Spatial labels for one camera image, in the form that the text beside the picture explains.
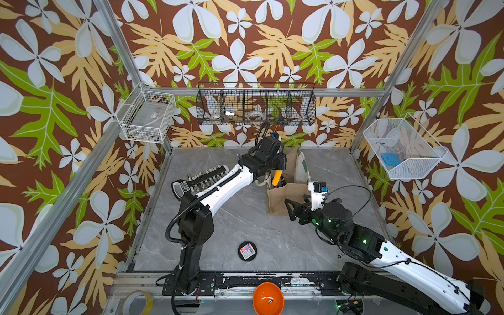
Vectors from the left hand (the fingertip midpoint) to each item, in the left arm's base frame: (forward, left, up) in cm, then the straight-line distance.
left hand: (286, 156), depth 83 cm
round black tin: (-32, +16, -23) cm, 43 cm away
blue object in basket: (-2, -44, +1) cm, 44 cm away
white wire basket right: (+2, -51, +2) cm, 51 cm away
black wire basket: (+31, +13, +5) cm, 34 cm away
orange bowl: (-49, +9, -24) cm, 55 cm away
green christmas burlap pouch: (0, -7, -20) cm, 21 cm away
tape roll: (-52, +52, -25) cm, 78 cm away
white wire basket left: (+16, +61, +9) cm, 64 cm away
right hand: (-21, 0, 0) cm, 21 cm away
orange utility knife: (-8, +4, -4) cm, 10 cm away
